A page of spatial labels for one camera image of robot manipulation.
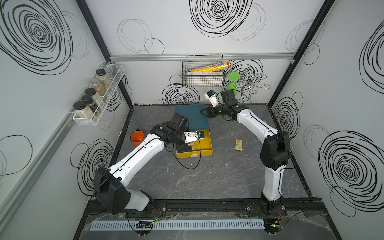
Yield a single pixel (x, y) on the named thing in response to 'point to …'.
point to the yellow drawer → (203, 148)
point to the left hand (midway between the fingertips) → (188, 138)
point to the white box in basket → (205, 79)
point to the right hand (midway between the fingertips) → (205, 109)
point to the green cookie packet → (238, 145)
